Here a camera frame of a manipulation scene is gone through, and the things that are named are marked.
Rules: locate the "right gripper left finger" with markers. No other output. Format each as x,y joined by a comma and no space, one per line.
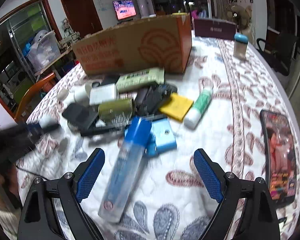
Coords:
39,217

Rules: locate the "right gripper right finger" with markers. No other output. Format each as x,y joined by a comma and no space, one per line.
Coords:
258,218

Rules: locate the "orange wooden chair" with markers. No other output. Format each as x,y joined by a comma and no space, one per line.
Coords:
32,91

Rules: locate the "smartphone with lit screen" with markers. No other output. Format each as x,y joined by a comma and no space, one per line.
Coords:
280,157

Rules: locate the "black rectangular case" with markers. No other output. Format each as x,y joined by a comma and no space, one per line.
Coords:
80,116

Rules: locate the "clear storage bin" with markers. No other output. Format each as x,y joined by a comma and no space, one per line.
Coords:
44,50

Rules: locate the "white square box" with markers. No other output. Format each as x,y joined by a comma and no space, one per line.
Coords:
103,94

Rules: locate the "clear blue spray bottle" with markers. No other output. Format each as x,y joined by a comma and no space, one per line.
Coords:
125,170

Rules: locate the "black flat comb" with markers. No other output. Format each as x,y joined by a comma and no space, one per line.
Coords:
117,127

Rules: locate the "olive green can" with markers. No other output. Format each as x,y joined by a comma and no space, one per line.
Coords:
116,110

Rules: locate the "paisley quilted table cloth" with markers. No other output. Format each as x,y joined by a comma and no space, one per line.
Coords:
170,200

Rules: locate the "green white tube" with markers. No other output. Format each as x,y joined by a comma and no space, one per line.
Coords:
199,108

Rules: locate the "blue rectangular box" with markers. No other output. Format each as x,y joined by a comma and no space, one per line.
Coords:
162,137

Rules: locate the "yellow square sponge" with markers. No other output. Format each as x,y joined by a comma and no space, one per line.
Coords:
177,107

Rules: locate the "brown wooden door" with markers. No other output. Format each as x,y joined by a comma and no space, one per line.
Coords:
82,16

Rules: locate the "green wafer packet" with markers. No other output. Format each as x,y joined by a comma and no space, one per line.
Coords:
142,78

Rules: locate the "black office chair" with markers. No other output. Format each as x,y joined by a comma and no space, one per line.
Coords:
278,53

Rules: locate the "television screen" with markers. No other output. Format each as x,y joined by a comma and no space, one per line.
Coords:
124,9

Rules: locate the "blue lid spice jar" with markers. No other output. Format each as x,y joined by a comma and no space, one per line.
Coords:
240,46

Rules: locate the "brown cardboard box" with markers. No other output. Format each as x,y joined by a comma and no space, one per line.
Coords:
161,41

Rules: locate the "white cylindrical air conditioner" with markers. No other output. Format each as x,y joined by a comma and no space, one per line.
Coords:
143,8

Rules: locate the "purple cardboard box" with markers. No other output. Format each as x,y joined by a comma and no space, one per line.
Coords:
214,28

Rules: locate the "standing electric fan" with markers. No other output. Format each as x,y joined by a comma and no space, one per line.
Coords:
239,15

